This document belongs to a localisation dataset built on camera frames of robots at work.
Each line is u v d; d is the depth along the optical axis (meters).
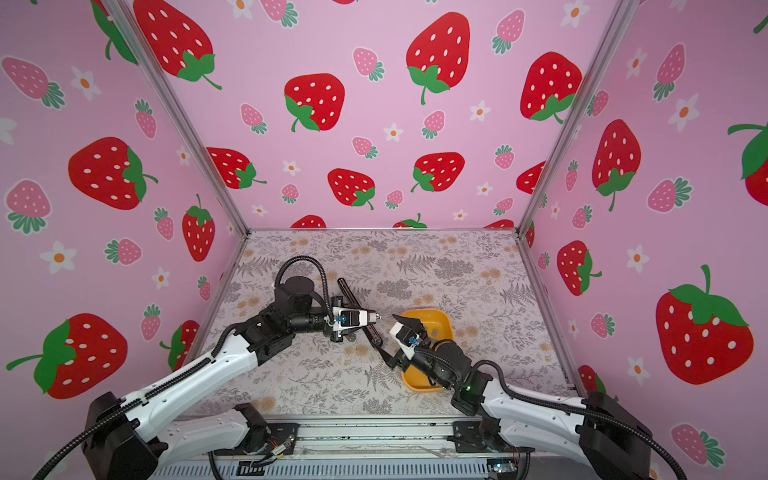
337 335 0.62
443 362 0.49
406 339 0.58
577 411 0.45
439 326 0.92
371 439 0.76
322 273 0.56
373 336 0.90
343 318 0.56
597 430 0.42
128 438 0.38
